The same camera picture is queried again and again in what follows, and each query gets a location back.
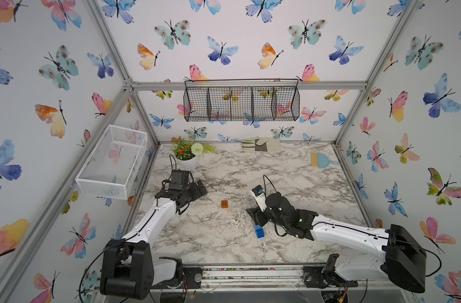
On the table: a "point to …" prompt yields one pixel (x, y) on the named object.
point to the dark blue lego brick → (260, 233)
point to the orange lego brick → (224, 204)
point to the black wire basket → (241, 100)
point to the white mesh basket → (112, 166)
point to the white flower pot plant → (187, 154)
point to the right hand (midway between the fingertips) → (252, 205)
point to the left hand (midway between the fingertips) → (200, 189)
